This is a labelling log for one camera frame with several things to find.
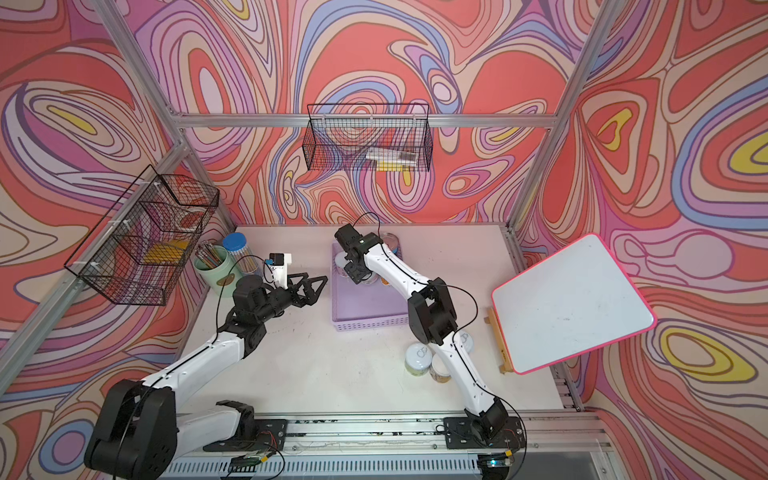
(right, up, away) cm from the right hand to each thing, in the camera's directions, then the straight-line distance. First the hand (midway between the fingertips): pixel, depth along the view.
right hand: (370, 271), depth 99 cm
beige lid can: (+19, -25, -21) cm, 38 cm away
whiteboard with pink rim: (+55, -7, -21) cm, 59 cm away
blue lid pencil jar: (-40, +6, -8) cm, 41 cm away
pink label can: (-11, +3, +4) cm, 11 cm away
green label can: (+14, -23, -17) cm, 32 cm away
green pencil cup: (-46, +1, -10) cm, 47 cm away
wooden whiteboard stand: (+39, -24, -18) cm, 49 cm away
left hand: (-13, -1, -18) cm, 22 cm away
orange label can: (+5, 0, -30) cm, 30 cm away
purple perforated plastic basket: (0, -11, -2) cm, 12 cm away
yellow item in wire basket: (-48, +7, -27) cm, 55 cm away
